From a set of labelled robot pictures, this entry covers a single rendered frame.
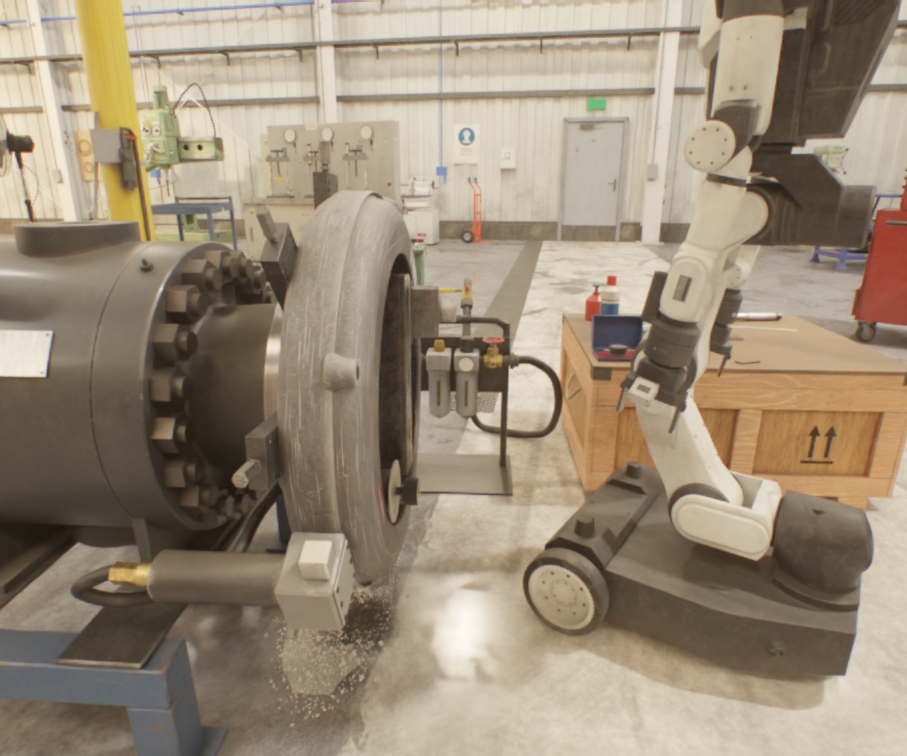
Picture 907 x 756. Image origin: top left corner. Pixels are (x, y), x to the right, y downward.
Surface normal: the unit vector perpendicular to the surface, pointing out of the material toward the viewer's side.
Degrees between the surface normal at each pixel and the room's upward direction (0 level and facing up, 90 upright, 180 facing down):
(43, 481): 106
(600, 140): 90
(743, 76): 90
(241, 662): 0
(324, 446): 82
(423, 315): 86
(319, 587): 23
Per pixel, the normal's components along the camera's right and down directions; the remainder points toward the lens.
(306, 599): -0.06, 0.65
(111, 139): 0.57, 0.25
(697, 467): -0.57, 0.26
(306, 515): -0.04, 0.47
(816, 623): 0.00, -0.95
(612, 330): -0.06, 0.15
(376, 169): -0.34, 0.29
